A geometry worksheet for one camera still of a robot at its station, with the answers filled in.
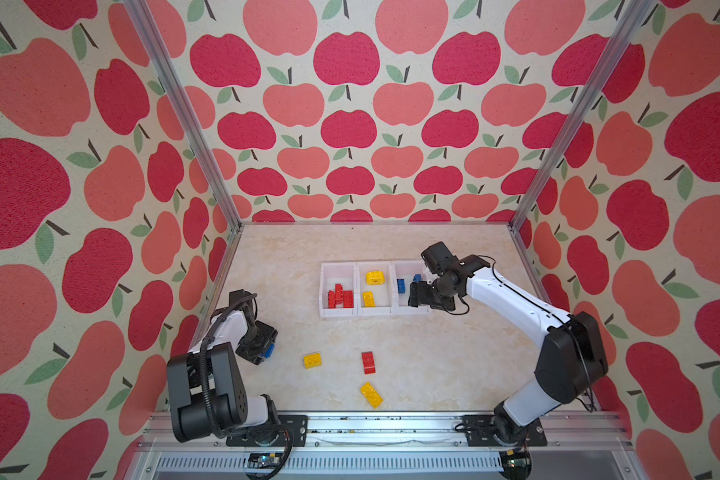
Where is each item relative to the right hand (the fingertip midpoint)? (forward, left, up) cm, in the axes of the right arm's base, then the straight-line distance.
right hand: (425, 302), depth 86 cm
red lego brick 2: (+3, +28, -8) cm, 29 cm away
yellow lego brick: (+5, +17, -10) cm, 20 cm away
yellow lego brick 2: (-17, +32, -11) cm, 37 cm away
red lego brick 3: (-16, +15, -9) cm, 24 cm away
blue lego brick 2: (-16, +44, -8) cm, 48 cm away
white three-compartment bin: (+10, +17, -10) cm, 22 cm away
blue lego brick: (+12, +6, -9) cm, 16 cm away
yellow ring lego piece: (+12, +16, -8) cm, 21 cm away
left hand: (-13, +44, -10) cm, 47 cm away
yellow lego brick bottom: (-24, +14, -11) cm, 30 cm away
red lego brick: (+3, +24, -8) cm, 25 cm away
